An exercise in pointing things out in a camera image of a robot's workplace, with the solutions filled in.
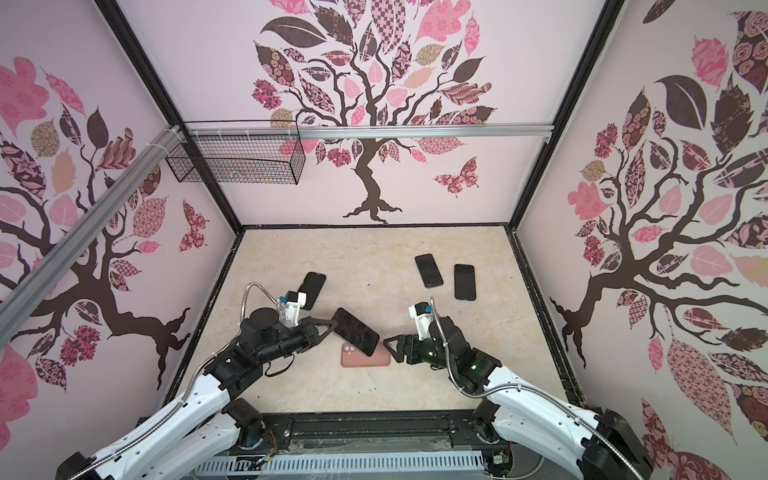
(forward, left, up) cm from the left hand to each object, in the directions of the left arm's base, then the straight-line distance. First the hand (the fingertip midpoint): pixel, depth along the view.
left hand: (338, 330), depth 74 cm
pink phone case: (0, -2, -18) cm, 18 cm away
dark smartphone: (+31, -27, -16) cm, 44 cm away
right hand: (-1, -14, -4) cm, 14 cm away
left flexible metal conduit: (-24, +23, +17) cm, 38 cm away
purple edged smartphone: (0, -4, -1) cm, 4 cm away
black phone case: (+25, +15, -18) cm, 34 cm away
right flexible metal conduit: (-17, -38, +15) cm, 44 cm away
